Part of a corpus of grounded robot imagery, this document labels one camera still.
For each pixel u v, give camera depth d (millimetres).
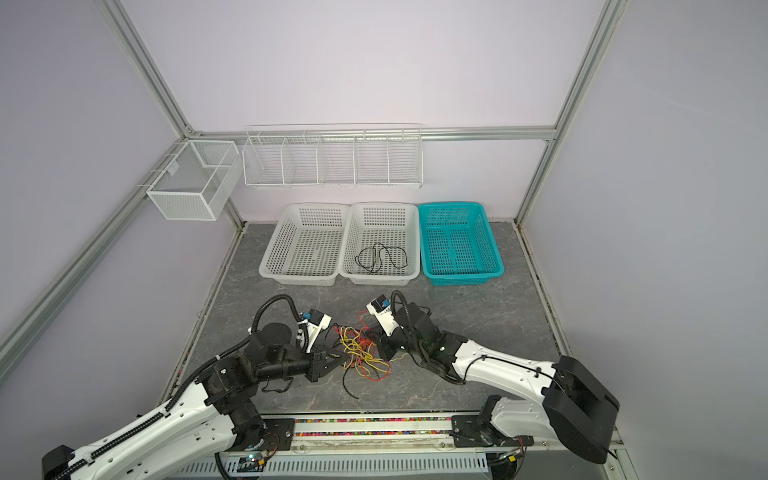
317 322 656
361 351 740
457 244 1124
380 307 680
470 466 706
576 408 413
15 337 508
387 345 691
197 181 967
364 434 753
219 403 512
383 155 1054
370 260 1076
